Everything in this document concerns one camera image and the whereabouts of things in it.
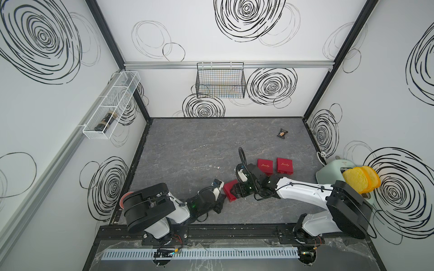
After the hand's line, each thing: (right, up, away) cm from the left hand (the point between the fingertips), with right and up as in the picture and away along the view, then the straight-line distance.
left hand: (226, 198), depth 84 cm
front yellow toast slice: (+55, +14, -13) cm, 59 cm away
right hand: (+4, +4, -2) cm, 6 cm away
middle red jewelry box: (+22, +15, +8) cm, 28 cm away
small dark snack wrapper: (+38, +33, +27) cm, 57 cm away
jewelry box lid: (0, +5, -2) cm, 6 cm away
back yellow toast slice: (+60, +14, -16) cm, 64 cm away
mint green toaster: (+50, +15, -6) cm, 52 cm away
